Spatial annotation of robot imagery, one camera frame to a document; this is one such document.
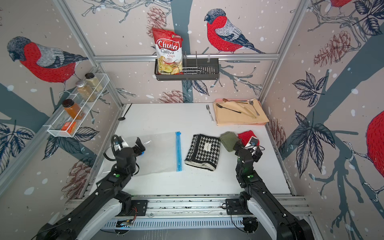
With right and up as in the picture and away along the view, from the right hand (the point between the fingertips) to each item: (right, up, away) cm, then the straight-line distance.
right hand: (248, 140), depth 83 cm
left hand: (-64, +1, -1) cm, 64 cm away
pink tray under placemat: (-8, +28, +42) cm, 51 cm away
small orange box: (-88, +9, -16) cm, 90 cm away
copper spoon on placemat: (-4, +27, +40) cm, 48 cm away
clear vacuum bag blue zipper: (-51, -11, +11) cm, 53 cm away
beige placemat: (-8, +13, +29) cm, 33 cm away
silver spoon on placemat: (+16, +25, +38) cm, 48 cm away
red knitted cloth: (+3, 0, +14) cm, 14 cm away
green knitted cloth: (-9, -1, +12) cm, 15 cm away
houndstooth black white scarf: (-25, -8, +7) cm, 27 cm away
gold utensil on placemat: (+14, +14, +30) cm, 36 cm away
